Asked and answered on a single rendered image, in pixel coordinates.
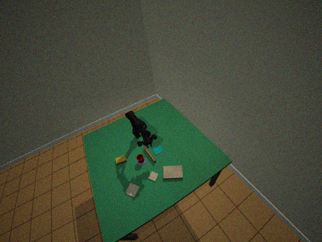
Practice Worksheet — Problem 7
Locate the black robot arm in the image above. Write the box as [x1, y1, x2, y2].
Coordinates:
[125, 111, 153, 145]

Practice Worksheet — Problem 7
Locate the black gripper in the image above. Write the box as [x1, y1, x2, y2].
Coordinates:
[137, 134, 157, 147]

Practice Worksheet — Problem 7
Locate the yellow rectangular block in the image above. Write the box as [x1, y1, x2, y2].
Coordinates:
[115, 155, 127, 165]

